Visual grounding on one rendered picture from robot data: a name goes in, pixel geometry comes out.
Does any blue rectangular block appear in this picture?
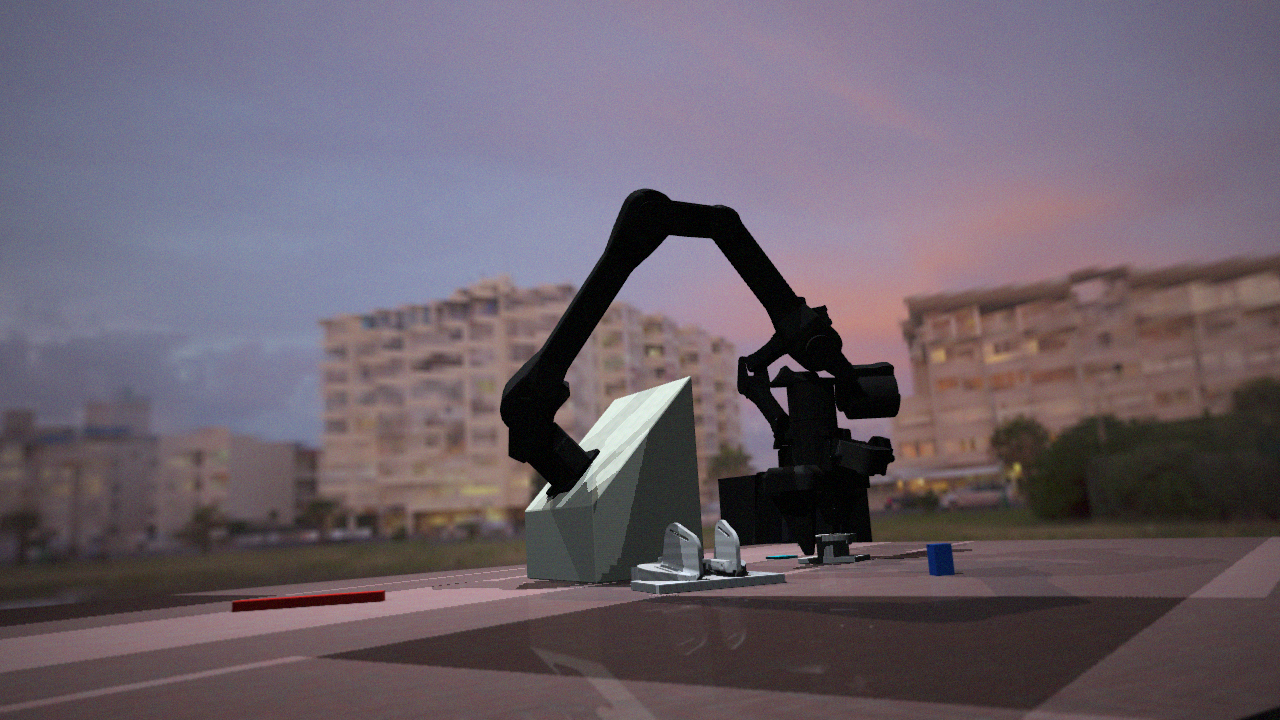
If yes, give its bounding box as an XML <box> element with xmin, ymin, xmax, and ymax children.
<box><xmin>925</xmin><ymin>543</ymin><xmax>955</xmax><ymax>577</ymax></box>

